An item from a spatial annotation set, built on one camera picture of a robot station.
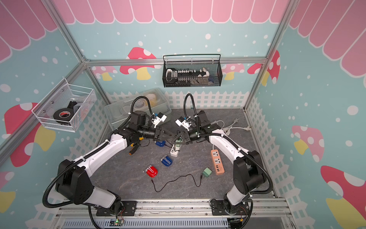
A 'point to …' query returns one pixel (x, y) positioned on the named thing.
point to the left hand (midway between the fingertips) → (172, 138)
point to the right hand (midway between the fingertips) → (173, 143)
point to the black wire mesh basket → (214, 68)
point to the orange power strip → (218, 162)
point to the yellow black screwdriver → (141, 138)
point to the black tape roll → (64, 114)
